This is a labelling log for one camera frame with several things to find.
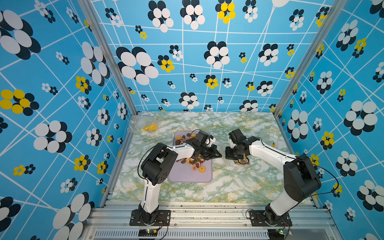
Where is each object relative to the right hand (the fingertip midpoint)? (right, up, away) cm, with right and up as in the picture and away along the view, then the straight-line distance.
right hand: (228, 155), depth 90 cm
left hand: (-3, +1, -2) cm, 4 cm away
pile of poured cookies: (-21, -4, +1) cm, 21 cm away
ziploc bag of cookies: (+9, -3, +1) cm, 10 cm away
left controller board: (-44, -34, -18) cm, 58 cm away
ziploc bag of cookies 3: (+30, +10, +6) cm, 32 cm away
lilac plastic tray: (-24, -8, 0) cm, 25 cm away
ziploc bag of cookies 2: (-61, +20, +23) cm, 68 cm away
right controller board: (+18, -33, -21) cm, 43 cm away
